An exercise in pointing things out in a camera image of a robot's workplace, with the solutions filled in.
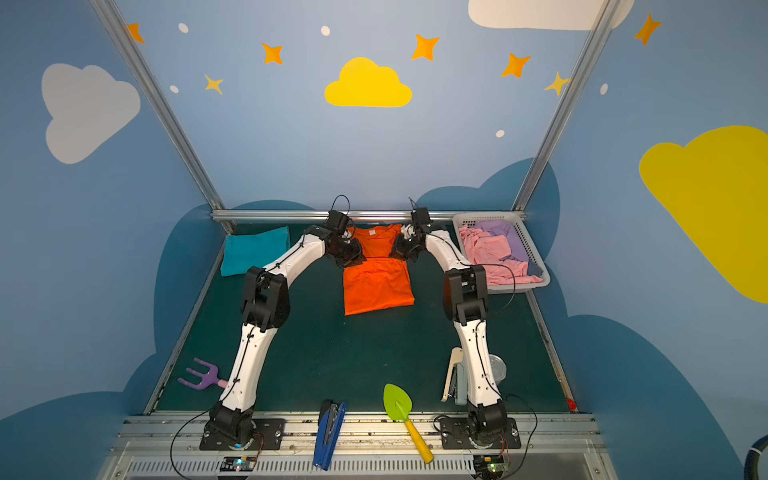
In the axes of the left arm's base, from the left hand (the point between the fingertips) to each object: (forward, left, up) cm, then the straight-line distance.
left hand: (369, 258), depth 103 cm
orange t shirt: (-6, -4, -6) cm, 9 cm away
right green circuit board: (-58, -32, -7) cm, 67 cm away
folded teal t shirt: (+8, +50, -7) cm, 51 cm away
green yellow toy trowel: (-45, -10, -5) cm, 47 cm away
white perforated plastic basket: (-4, -56, +2) cm, 57 cm away
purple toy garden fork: (-40, +43, -6) cm, 59 cm away
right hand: (+3, -7, 0) cm, 8 cm away
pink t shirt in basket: (+5, -43, -1) cm, 43 cm away
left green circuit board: (-59, +29, -8) cm, 66 cm away
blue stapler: (-50, +8, -5) cm, 50 cm away
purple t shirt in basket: (+4, -53, +1) cm, 53 cm away
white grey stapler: (-40, -26, -3) cm, 48 cm away
